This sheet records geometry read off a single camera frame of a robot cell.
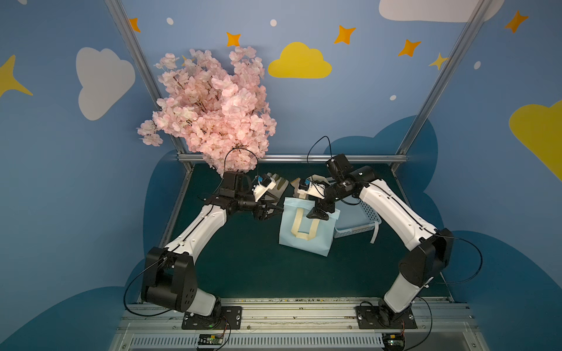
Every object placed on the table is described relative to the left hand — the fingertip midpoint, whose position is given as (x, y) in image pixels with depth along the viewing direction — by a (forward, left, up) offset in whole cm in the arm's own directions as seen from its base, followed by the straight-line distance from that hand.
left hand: (279, 202), depth 79 cm
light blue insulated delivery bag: (-10, -12, -5) cm, 16 cm away
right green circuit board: (-40, -40, -24) cm, 62 cm away
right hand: (+2, -13, 0) cm, 13 cm away
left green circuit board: (-41, +22, -23) cm, 52 cm away
